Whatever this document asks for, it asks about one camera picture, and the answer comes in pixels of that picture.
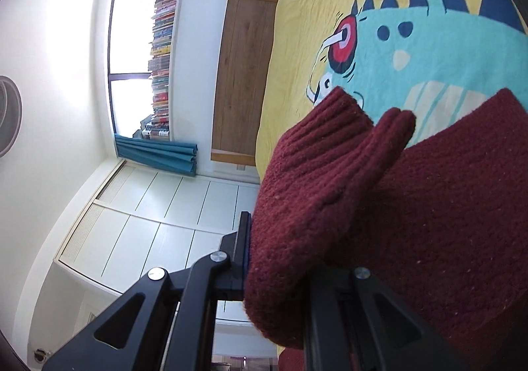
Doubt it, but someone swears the teal folded curtain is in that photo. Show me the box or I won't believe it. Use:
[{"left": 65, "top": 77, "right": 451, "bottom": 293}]
[{"left": 115, "top": 134, "right": 198, "bottom": 176}]

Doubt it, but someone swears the wooden bed headboard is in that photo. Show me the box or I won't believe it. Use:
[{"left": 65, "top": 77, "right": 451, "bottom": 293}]
[{"left": 210, "top": 0, "right": 278, "bottom": 166}]

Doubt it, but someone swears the dark red knitted sweater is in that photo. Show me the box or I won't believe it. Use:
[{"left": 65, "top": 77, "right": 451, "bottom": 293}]
[{"left": 245, "top": 88, "right": 527, "bottom": 370}]

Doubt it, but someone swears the yellow dinosaur print bedspread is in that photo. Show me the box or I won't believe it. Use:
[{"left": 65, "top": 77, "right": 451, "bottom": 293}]
[{"left": 256, "top": 0, "right": 527, "bottom": 173}]

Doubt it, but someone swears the row of books on shelf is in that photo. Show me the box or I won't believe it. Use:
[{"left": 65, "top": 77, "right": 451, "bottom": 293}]
[{"left": 141, "top": 0, "right": 178, "bottom": 140}]

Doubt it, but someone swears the white built-in wardrobe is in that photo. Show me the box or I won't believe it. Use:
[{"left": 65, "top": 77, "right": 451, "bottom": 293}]
[{"left": 55, "top": 163, "right": 259, "bottom": 342}]

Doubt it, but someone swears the window with dark frame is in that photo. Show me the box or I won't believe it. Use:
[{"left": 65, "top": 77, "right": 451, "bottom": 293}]
[{"left": 107, "top": 0, "right": 157, "bottom": 137}]

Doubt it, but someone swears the round white ceiling lamp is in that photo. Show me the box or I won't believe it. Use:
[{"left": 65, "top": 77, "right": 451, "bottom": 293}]
[{"left": 0, "top": 76, "right": 22, "bottom": 157}]

